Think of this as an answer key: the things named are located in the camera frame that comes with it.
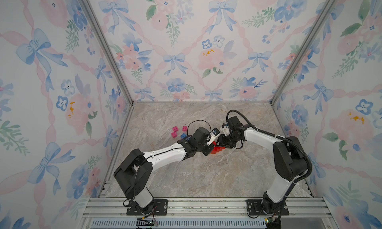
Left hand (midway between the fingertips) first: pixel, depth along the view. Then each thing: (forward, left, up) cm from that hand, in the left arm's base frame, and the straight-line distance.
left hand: (213, 141), depth 85 cm
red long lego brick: (-1, -3, -8) cm, 8 cm away
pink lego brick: (+16, +17, -10) cm, 26 cm away
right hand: (+2, -4, -8) cm, 9 cm away
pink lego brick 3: (+11, +24, -10) cm, 28 cm away
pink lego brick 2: (+16, +24, -10) cm, 30 cm away
